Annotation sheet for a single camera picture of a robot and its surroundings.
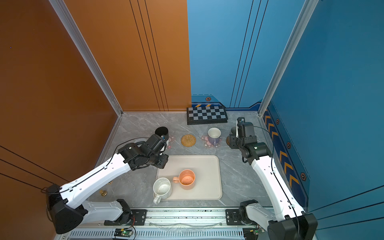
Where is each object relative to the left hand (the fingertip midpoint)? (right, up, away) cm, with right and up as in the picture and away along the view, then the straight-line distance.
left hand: (163, 158), depth 76 cm
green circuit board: (-19, -34, -5) cm, 40 cm away
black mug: (-6, +13, +20) cm, 25 cm away
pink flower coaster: (+25, +4, +24) cm, 35 cm away
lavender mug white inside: (+29, +10, +26) cm, 40 cm away
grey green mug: (+40, +14, +18) cm, 46 cm away
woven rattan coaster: (+11, +6, +26) cm, 29 cm away
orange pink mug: (+11, -14, +8) cm, 20 cm away
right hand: (+37, +11, +1) cm, 39 cm away
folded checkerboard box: (+28, +25, +39) cm, 54 cm away
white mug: (-2, -18, +5) cm, 19 cm away
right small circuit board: (+43, -34, -7) cm, 55 cm away
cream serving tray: (+24, -12, +15) cm, 31 cm away
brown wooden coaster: (+38, +6, +26) cm, 47 cm away
